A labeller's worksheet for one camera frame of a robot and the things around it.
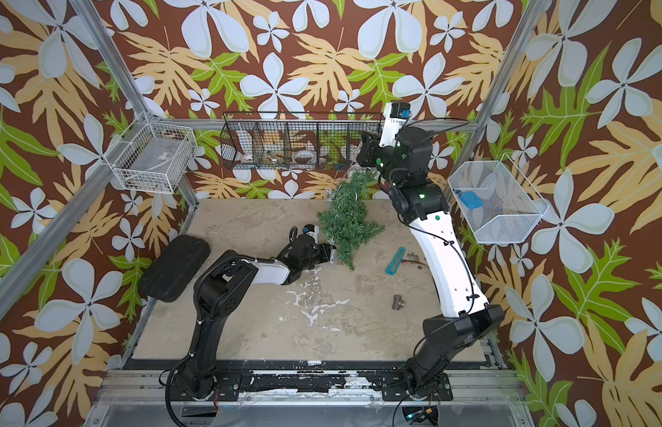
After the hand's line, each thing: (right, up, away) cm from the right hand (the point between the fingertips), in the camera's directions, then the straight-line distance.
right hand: (362, 130), depth 63 cm
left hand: (-6, -31, +37) cm, 49 cm away
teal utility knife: (+17, -37, +37) cm, 55 cm away
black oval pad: (-64, -38, +31) cm, 81 cm away
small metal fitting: (+15, -49, +25) cm, 57 cm away
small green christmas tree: (-3, -21, +16) cm, 26 cm away
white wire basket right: (+46, -16, +19) cm, 52 cm away
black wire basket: (-35, +8, +32) cm, 49 cm away
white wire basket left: (-67, 0, +23) cm, 71 cm away
